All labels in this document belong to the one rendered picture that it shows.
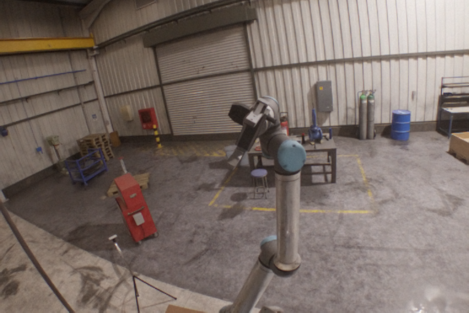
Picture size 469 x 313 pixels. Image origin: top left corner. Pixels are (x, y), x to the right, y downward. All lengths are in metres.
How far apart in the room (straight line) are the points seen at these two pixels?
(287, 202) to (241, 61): 7.67
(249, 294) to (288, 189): 0.72
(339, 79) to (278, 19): 2.89
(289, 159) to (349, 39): 7.48
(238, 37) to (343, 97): 4.21
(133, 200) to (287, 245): 3.54
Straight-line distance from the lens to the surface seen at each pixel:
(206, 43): 8.80
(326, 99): 7.89
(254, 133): 0.64
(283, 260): 0.98
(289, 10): 8.12
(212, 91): 8.82
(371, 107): 7.74
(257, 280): 1.23
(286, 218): 0.83
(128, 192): 4.12
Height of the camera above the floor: 2.88
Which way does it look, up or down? 16 degrees down
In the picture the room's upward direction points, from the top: 10 degrees counter-clockwise
